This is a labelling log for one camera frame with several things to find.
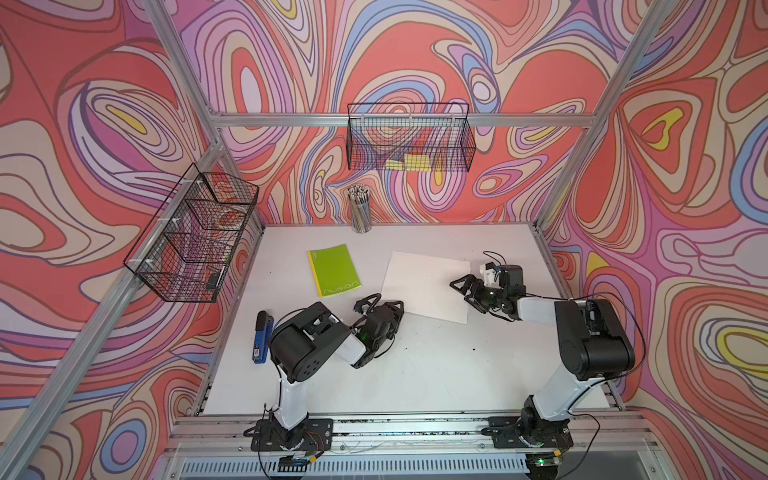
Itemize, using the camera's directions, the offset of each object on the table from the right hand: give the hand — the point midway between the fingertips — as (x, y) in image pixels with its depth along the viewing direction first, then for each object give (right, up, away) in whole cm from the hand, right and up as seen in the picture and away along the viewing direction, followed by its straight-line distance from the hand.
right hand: (458, 297), depth 95 cm
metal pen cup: (-33, +34, +10) cm, 48 cm away
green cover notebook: (-43, +8, +11) cm, 45 cm away
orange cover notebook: (-11, +3, +6) cm, 13 cm away
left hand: (-16, -3, -3) cm, 17 cm away
